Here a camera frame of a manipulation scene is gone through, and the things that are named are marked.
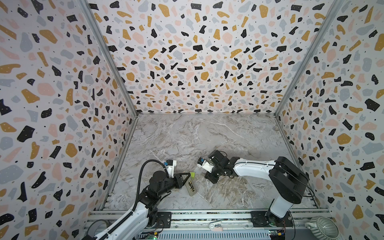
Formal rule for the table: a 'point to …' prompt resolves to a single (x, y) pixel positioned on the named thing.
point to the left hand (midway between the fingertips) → (189, 173)
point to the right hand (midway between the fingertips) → (203, 174)
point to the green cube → (193, 175)
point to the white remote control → (191, 187)
